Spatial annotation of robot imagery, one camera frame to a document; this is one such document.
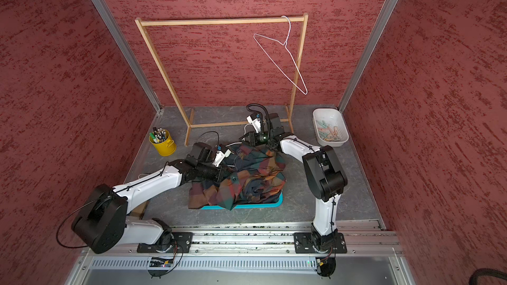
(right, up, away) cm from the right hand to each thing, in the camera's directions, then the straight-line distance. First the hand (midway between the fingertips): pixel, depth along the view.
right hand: (242, 142), depth 90 cm
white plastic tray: (+52, +13, +26) cm, 59 cm away
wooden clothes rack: (-34, +13, +24) cm, 44 cm away
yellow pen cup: (-38, -3, +5) cm, 38 cm away
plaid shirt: (+7, -13, -12) cm, 19 cm away
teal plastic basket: (+8, -24, -15) cm, 29 cm away
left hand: (-4, -15, -7) cm, 17 cm away
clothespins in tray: (+47, +3, +19) cm, 51 cm away
